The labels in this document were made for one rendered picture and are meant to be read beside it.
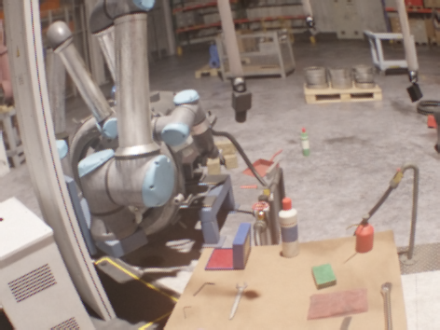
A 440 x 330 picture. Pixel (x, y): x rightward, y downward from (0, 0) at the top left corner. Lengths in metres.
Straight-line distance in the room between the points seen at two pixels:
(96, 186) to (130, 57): 0.42
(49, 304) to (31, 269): 0.15
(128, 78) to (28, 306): 0.85
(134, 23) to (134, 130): 0.34
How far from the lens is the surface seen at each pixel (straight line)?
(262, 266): 1.65
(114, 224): 1.47
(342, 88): 6.21
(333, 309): 1.34
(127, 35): 1.34
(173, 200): 2.37
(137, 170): 1.32
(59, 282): 1.47
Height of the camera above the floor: 1.36
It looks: 19 degrees down
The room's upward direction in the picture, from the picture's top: 10 degrees counter-clockwise
